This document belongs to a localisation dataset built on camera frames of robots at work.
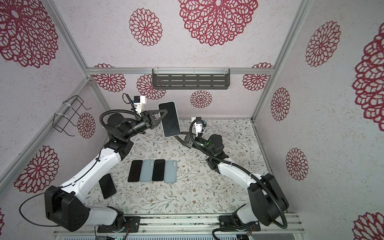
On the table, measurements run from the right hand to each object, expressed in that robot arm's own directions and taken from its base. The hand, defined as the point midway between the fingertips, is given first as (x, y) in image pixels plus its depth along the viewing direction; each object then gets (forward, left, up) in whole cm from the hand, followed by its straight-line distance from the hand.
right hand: (174, 132), depth 65 cm
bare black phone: (-5, +28, -34) cm, 44 cm away
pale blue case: (-1, +21, -35) cm, 41 cm away
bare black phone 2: (0, +14, -36) cm, 39 cm away
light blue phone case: (-2, +6, -36) cm, 37 cm away
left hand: (+4, +2, +7) cm, 8 cm away
